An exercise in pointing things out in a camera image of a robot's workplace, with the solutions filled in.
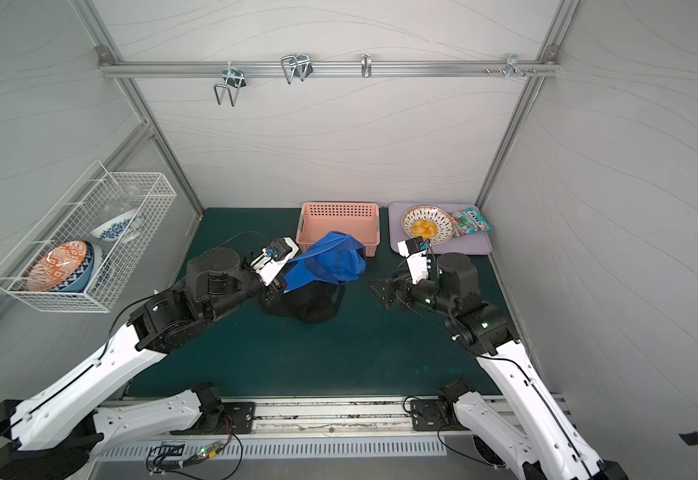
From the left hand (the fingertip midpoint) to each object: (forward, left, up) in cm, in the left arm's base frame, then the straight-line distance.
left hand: (292, 260), depth 62 cm
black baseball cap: (+6, 0, -32) cm, 33 cm away
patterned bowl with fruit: (+43, -42, -34) cm, 69 cm away
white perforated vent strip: (-30, +2, -36) cm, 47 cm away
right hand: (0, -20, -6) cm, 21 cm away
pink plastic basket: (+43, -14, -34) cm, 57 cm away
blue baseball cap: (+11, -8, -14) cm, 20 cm away
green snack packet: (+43, -57, -33) cm, 79 cm away
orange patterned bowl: (-3, +47, 0) cm, 47 cm away
